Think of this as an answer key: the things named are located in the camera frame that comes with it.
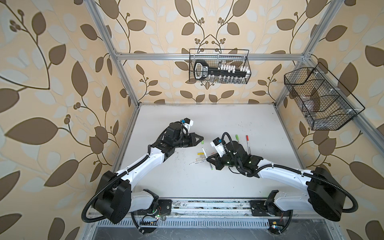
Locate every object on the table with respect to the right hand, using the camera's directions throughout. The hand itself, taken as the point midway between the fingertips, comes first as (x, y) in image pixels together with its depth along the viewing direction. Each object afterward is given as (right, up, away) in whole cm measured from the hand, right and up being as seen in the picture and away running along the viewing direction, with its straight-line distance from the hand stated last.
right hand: (207, 160), depth 78 cm
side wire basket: (+58, +29, -5) cm, 65 cm away
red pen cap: (+29, +9, +23) cm, 38 cm away
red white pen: (+28, +3, +18) cm, 33 cm away
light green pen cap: (+2, -5, 0) cm, 5 cm away
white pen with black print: (-6, -4, +12) cm, 14 cm away
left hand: (-2, +12, -1) cm, 13 cm away
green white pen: (+22, +9, +23) cm, 33 cm away
